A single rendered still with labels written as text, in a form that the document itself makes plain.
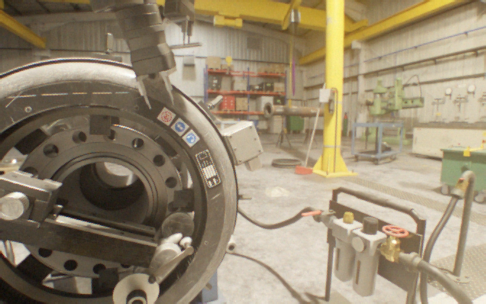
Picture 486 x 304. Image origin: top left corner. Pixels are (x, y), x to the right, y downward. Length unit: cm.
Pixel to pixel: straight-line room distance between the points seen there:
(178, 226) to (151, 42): 48
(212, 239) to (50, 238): 38
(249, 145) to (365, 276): 59
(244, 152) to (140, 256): 39
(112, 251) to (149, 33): 48
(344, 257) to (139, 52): 91
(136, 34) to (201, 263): 58
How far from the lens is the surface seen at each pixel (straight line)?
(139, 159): 74
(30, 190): 59
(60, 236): 66
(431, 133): 677
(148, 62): 49
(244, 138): 70
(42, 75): 65
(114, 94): 61
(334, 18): 433
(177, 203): 77
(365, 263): 94
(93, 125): 74
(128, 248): 66
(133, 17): 47
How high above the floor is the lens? 83
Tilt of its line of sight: 7 degrees down
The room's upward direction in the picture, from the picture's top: straight up
